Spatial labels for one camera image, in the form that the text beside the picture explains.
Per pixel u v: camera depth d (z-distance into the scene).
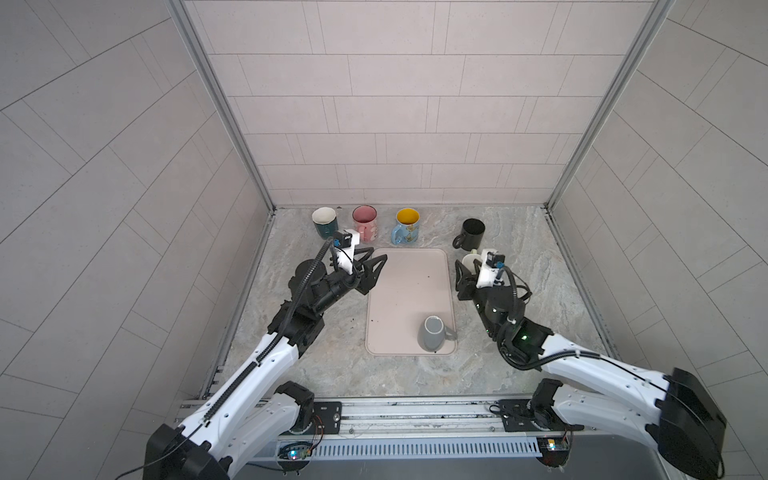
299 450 0.64
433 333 0.76
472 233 1.00
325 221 0.99
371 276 0.63
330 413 0.72
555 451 0.68
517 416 0.71
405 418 0.72
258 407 0.45
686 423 0.39
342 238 0.58
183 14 0.71
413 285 0.97
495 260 0.62
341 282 0.59
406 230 0.99
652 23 0.72
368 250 0.69
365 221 0.99
